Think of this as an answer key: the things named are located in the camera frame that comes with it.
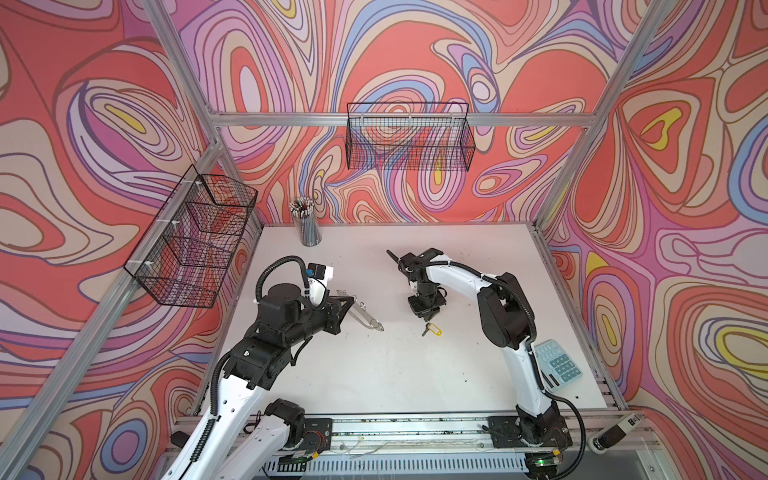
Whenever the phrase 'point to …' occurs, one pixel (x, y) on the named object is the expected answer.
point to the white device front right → (599, 442)
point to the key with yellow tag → (432, 328)
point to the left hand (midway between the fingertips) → (355, 300)
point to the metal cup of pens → (305, 216)
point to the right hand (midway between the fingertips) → (430, 322)
